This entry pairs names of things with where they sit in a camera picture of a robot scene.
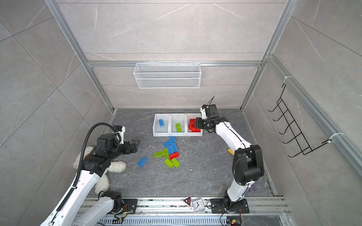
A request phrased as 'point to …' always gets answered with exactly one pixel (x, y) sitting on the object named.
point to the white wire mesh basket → (168, 75)
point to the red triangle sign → (188, 200)
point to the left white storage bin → (161, 131)
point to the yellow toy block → (230, 150)
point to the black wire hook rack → (303, 145)
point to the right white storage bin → (189, 133)
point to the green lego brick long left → (164, 153)
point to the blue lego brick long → (167, 143)
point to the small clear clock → (198, 205)
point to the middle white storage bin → (175, 118)
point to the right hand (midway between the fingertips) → (197, 122)
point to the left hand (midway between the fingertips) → (131, 138)
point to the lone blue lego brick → (142, 162)
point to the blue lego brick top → (173, 139)
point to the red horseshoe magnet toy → (192, 126)
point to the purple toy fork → (250, 188)
